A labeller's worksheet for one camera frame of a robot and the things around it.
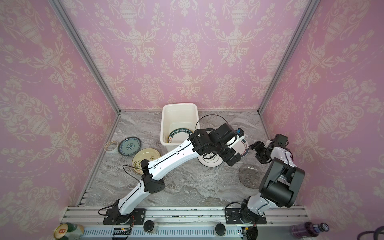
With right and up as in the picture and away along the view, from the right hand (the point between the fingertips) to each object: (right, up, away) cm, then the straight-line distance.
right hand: (254, 149), depth 91 cm
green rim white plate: (-48, +8, +12) cm, 50 cm away
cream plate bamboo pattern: (-66, -4, +5) cm, 67 cm away
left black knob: (-56, -28, -27) cm, 68 cm away
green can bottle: (-89, -29, -29) cm, 98 cm away
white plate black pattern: (-30, 0, -27) cm, 40 cm away
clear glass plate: (-3, -15, -4) cm, 16 cm away
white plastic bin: (-49, +18, +21) cm, 56 cm away
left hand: (-18, +1, -21) cm, 27 cm away
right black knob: (-24, -35, -19) cm, 47 cm away
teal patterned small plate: (-80, +1, +9) cm, 81 cm away
